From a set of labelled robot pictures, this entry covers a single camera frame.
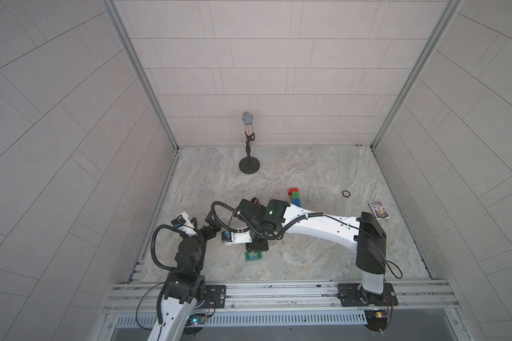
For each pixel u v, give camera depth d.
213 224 0.69
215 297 0.71
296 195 0.95
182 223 0.65
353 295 0.71
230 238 0.62
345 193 0.99
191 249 0.57
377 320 0.68
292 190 0.98
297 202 0.94
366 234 0.47
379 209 0.91
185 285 0.57
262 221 0.54
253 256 0.76
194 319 0.65
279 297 0.73
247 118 0.85
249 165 1.08
